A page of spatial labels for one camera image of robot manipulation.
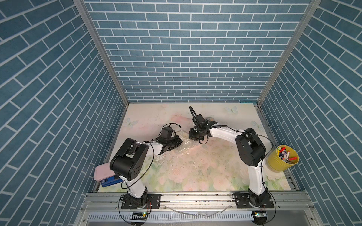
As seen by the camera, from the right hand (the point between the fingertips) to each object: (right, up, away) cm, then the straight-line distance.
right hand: (189, 137), depth 96 cm
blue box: (-43, -21, -20) cm, 52 cm away
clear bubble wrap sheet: (-5, -10, -4) cm, 12 cm away
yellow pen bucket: (+51, -8, -19) cm, 55 cm away
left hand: (-3, -3, -1) cm, 4 cm away
